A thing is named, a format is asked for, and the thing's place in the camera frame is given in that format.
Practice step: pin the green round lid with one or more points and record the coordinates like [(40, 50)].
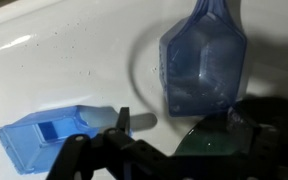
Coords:
[(210, 143)]

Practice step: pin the light blue plastic scoop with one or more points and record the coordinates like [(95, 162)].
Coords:
[(24, 146)]

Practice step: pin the white washing machine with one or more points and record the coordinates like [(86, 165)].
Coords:
[(67, 66)]

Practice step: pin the dark blue translucent scoop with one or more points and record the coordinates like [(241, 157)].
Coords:
[(200, 66)]

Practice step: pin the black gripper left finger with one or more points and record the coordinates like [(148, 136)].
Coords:
[(94, 156)]

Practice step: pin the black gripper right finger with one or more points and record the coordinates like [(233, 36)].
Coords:
[(277, 140)]

